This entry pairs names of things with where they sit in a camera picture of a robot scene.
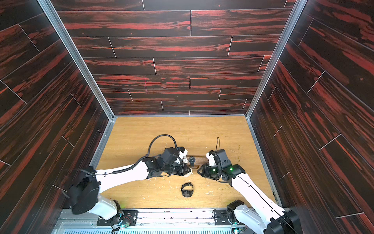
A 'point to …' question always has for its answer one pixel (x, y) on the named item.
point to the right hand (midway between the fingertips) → (202, 170)
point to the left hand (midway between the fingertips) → (191, 171)
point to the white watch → (188, 174)
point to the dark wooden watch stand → (199, 160)
